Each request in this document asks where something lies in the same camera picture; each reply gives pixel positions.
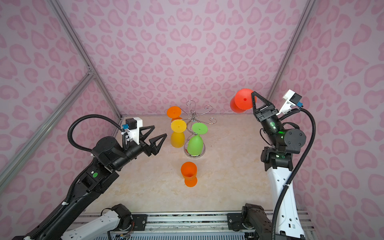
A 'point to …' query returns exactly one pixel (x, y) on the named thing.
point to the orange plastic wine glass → (189, 170)
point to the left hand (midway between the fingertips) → (159, 129)
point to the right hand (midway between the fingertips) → (250, 95)
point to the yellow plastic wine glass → (177, 137)
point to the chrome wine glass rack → (193, 117)
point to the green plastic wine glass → (195, 144)
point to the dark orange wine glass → (174, 112)
